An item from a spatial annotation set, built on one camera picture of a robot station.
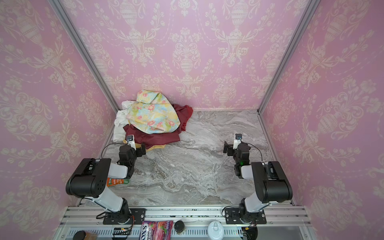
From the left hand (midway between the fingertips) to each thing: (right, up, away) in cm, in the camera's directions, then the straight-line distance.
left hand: (135, 143), depth 95 cm
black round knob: (+31, -31, -32) cm, 54 cm away
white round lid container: (+47, -36, -28) cm, 66 cm away
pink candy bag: (+20, -36, -27) cm, 50 cm away
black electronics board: (+2, -42, -22) cm, 47 cm away
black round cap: (+65, -40, -23) cm, 80 cm away
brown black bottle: (-10, -34, -33) cm, 49 cm away
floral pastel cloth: (+10, +20, +5) cm, 23 cm away
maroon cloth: (+4, +3, +2) cm, 5 cm away
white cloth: (-15, +5, +8) cm, 18 cm away
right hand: (+62, +1, -1) cm, 62 cm away
